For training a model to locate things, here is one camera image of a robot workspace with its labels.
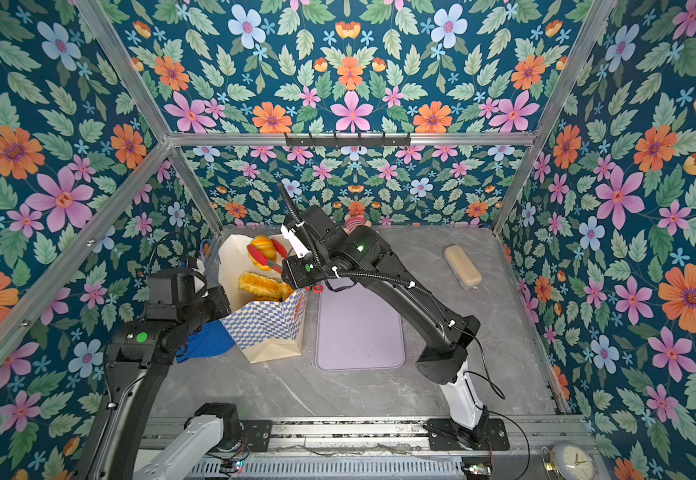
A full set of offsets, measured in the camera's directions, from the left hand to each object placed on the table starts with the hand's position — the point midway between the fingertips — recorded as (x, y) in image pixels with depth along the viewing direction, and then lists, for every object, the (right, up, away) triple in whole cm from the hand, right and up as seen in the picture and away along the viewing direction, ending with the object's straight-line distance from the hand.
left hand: (227, 287), depth 69 cm
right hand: (+16, +4, -4) cm, 17 cm away
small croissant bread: (+8, +10, +4) cm, 13 cm away
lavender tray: (+29, -16, +24) cm, 41 cm away
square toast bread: (+1, -2, +22) cm, 22 cm away
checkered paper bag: (+5, -12, +8) cm, 15 cm away
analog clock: (+79, -39, -2) cm, 88 cm away
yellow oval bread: (+6, -4, +23) cm, 24 cm away
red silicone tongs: (+12, +5, -2) cm, 13 cm away
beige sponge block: (+66, +3, +36) cm, 75 cm away
